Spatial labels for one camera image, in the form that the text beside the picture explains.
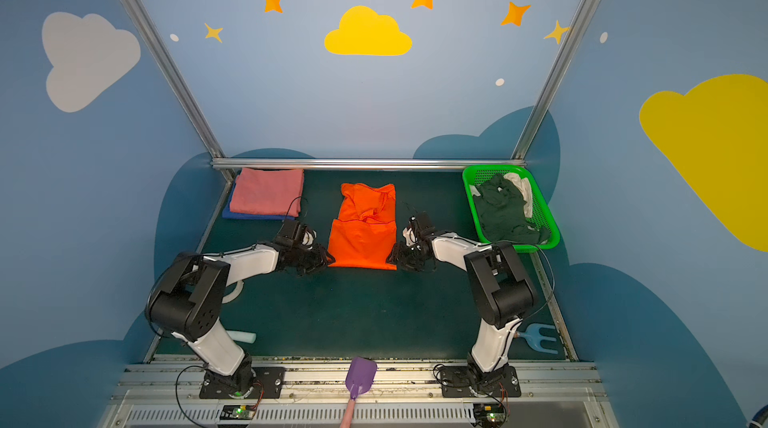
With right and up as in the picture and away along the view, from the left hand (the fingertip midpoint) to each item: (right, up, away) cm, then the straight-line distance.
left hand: (335, 261), depth 94 cm
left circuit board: (-20, -33, -22) cm, 44 cm away
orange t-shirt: (+8, +8, +7) cm, 13 cm away
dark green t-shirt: (+58, +15, +13) cm, 62 cm away
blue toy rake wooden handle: (+57, -19, -13) cm, 62 cm away
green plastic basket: (+70, +15, +7) cm, 72 cm away
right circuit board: (+42, -33, -22) cm, 58 cm away
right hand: (+19, 0, +1) cm, 19 cm away
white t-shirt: (+69, +25, +16) cm, 75 cm away
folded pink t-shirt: (-28, +23, +17) cm, 40 cm away
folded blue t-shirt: (-41, +15, +12) cm, 45 cm away
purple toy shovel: (+10, -26, -20) cm, 34 cm away
